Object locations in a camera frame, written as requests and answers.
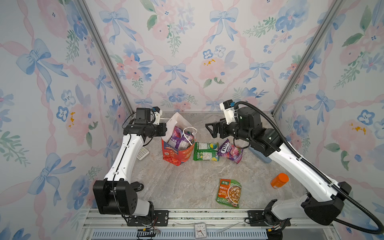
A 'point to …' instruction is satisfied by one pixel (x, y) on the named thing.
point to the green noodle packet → (229, 192)
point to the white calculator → (142, 153)
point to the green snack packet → (206, 151)
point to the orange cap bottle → (280, 180)
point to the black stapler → (137, 186)
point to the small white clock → (200, 230)
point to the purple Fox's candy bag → (230, 151)
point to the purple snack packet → (178, 140)
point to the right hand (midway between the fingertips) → (212, 120)
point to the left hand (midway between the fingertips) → (166, 127)
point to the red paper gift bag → (170, 155)
